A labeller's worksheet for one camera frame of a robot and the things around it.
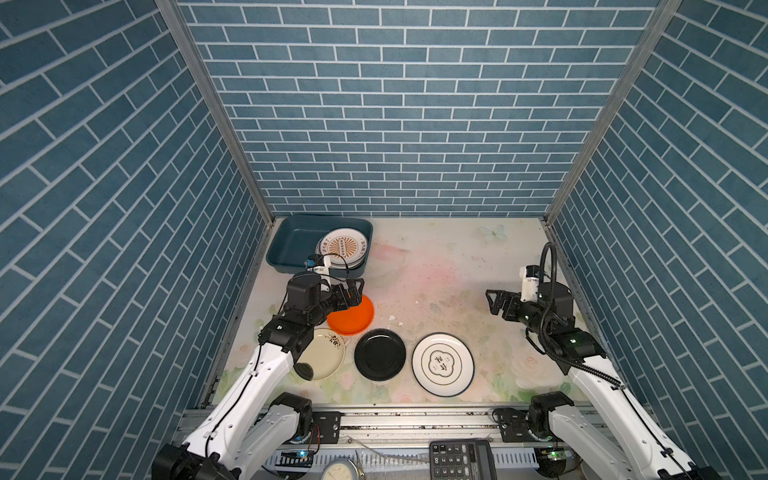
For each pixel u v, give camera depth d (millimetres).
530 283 706
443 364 842
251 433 534
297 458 721
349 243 1092
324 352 886
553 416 625
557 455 708
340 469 653
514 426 737
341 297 682
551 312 586
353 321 905
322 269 704
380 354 883
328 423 741
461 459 680
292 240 1141
